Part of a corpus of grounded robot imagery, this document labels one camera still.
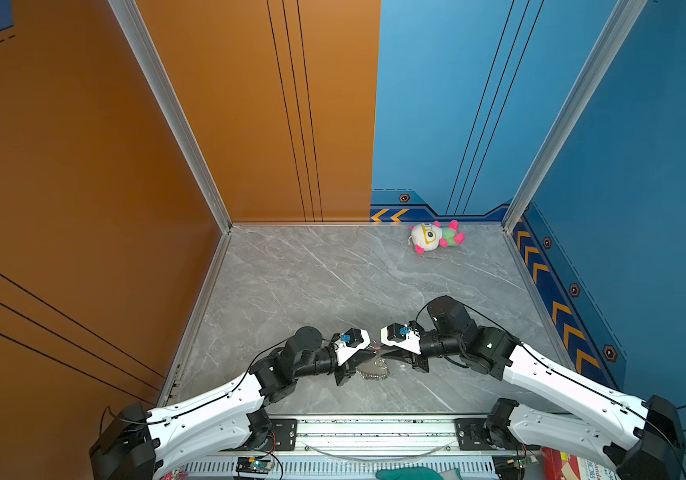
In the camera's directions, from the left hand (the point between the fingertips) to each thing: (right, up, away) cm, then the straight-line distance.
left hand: (373, 352), depth 71 cm
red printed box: (+41, -23, -5) cm, 48 cm away
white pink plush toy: (+23, +30, +37) cm, 53 cm away
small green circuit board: (-29, -27, 0) cm, 39 cm away
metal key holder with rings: (+1, -4, 0) cm, 4 cm away
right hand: (+2, +1, -1) cm, 3 cm away
